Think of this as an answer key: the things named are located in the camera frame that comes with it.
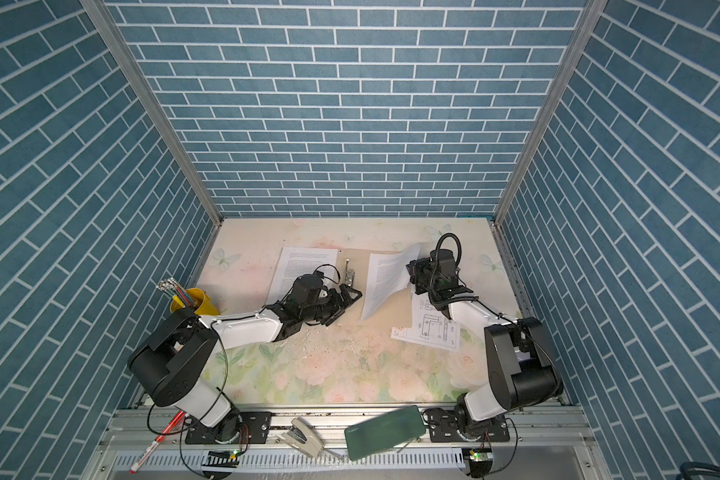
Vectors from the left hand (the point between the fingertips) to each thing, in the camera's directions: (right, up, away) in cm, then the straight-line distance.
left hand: (357, 302), depth 87 cm
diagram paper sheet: (+22, -8, +5) cm, 24 cm away
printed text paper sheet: (-23, +11, +20) cm, 32 cm away
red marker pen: (-48, -32, -17) cm, 60 cm away
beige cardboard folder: (-3, +8, +18) cm, 20 cm away
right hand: (+14, +13, +4) cm, 19 cm away
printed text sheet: (+10, +7, +18) cm, 22 cm away
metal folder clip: (-4, +7, +14) cm, 16 cm away
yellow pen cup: (-46, -2, +3) cm, 46 cm away
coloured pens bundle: (-51, +5, -5) cm, 51 cm away
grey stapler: (-12, -29, -16) cm, 35 cm away
